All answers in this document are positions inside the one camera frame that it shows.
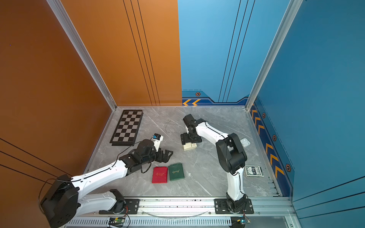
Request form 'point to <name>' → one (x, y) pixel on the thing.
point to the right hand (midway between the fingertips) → (188, 141)
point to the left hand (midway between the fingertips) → (168, 149)
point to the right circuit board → (239, 222)
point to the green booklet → (176, 172)
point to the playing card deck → (254, 171)
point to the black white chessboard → (126, 130)
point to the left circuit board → (116, 222)
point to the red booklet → (159, 175)
